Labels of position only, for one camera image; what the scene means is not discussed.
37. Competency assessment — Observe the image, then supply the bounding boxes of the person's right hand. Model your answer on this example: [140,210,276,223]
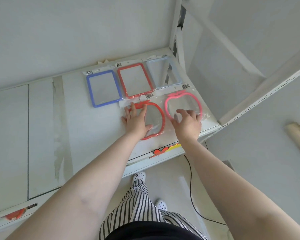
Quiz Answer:
[170,109,203,144]

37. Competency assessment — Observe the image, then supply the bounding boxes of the person's left hand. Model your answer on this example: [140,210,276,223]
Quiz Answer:
[121,102,153,140]

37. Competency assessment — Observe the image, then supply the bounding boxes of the red rectangular mirror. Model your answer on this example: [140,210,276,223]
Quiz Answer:
[115,60,155,99]

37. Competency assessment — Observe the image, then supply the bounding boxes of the light blue rectangular mirror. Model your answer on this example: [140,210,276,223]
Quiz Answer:
[144,55,183,90]

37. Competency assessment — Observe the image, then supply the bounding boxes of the person's left forearm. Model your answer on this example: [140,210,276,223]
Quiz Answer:
[6,133,140,240]

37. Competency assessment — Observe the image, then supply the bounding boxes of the person's right forearm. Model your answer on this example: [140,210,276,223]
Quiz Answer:
[181,137,300,240]

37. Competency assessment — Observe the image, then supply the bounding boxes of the red yellow sticker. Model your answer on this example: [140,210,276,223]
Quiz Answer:
[150,143,182,158]

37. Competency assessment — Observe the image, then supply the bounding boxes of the white dotted shoe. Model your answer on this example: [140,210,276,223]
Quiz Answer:
[132,171,146,183]
[155,199,168,211]

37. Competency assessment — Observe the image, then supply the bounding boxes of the clear tape strip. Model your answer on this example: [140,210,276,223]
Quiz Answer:
[52,75,74,180]

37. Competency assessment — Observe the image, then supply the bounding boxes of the black white striped trousers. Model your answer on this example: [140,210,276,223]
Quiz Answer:
[99,180,208,240]

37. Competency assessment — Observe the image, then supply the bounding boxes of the black printed shirt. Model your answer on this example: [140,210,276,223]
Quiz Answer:
[106,221,203,240]

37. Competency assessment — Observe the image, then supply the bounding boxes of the orange round lid container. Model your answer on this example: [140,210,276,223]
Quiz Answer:
[2,208,28,221]

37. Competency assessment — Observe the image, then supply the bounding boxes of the black cable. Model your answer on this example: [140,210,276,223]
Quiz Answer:
[184,155,227,226]

